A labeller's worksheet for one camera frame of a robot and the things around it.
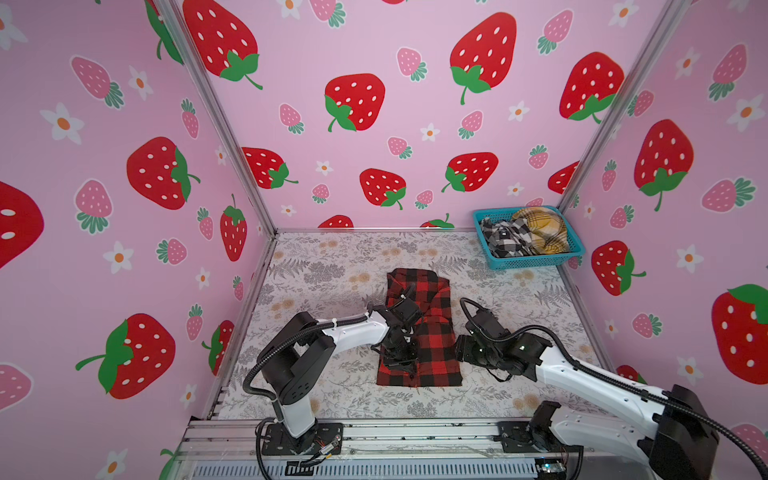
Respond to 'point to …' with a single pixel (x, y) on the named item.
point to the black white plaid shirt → (508, 238)
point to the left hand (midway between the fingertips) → (420, 369)
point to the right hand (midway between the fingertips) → (456, 351)
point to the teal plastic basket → (491, 261)
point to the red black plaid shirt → (433, 332)
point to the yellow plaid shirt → (547, 229)
